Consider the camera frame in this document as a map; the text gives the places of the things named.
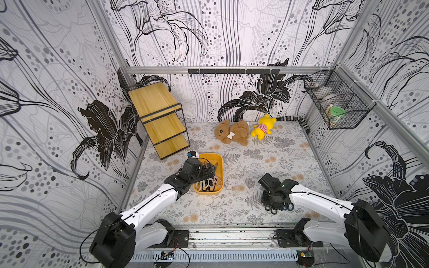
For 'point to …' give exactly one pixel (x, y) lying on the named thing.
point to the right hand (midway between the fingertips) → (264, 202)
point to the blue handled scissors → (289, 207)
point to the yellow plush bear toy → (265, 127)
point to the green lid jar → (335, 114)
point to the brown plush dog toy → (238, 132)
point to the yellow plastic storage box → (217, 159)
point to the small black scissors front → (273, 210)
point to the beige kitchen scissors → (203, 183)
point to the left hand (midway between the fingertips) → (210, 173)
